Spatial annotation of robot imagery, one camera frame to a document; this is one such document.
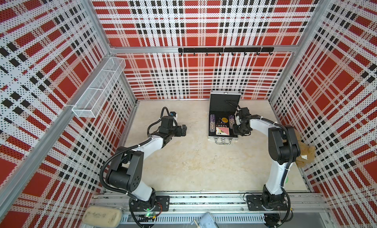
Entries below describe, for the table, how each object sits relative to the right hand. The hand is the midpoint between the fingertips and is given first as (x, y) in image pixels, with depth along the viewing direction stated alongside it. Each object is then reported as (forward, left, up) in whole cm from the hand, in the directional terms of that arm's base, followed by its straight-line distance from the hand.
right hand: (237, 132), depth 100 cm
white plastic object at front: (-50, +24, +5) cm, 55 cm away
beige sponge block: (-48, +72, +5) cm, 87 cm away
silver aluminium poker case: (+11, +10, +14) cm, 21 cm away
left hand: (-1, +38, +8) cm, 38 cm away
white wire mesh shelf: (+10, +94, +22) cm, 97 cm away
